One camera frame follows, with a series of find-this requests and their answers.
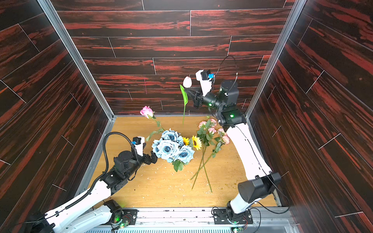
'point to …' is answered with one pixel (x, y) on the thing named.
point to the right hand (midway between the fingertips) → (190, 86)
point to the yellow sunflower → (197, 142)
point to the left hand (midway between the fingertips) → (153, 146)
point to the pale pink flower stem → (212, 122)
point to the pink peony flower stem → (204, 136)
